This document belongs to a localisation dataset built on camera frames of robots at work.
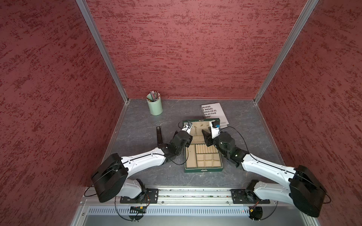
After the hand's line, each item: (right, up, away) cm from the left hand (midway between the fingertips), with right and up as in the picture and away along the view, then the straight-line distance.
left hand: (186, 133), depth 84 cm
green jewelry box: (+8, -15, 0) cm, 17 cm away
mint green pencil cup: (-23, +17, +22) cm, 36 cm away
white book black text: (+23, +14, +25) cm, 37 cm away
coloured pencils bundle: (-23, +25, +20) cm, 40 cm away
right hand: (+11, +1, -2) cm, 12 cm away
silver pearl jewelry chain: (+6, +2, +3) cm, 7 cm away
